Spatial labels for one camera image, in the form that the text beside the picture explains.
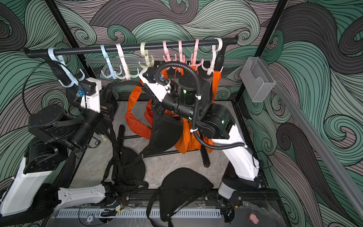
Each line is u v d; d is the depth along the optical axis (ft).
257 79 2.59
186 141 2.38
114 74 1.60
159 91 1.16
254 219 2.16
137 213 2.29
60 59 1.41
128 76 1.64
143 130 2.42
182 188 2.48
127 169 2.65
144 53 1.42
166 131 1.90
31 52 1.29
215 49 1.60
